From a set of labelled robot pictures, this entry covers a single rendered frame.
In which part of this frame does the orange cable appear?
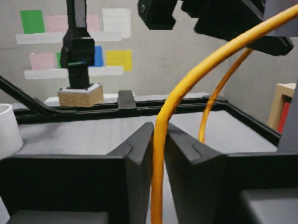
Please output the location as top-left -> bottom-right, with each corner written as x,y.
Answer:
151,4 -> 298,224

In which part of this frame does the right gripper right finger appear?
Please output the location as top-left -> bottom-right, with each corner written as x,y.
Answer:
164,122 -> 298,224

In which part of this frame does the white mug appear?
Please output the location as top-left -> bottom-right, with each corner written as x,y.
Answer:
0,104 -> 23,160

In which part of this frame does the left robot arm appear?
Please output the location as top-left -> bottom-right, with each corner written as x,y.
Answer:
59,0 -> 95,90

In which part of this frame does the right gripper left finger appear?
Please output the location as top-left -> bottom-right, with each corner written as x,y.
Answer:
0,122 -> 154,224

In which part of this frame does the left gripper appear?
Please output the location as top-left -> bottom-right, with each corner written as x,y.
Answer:
137,0 -> 294,57

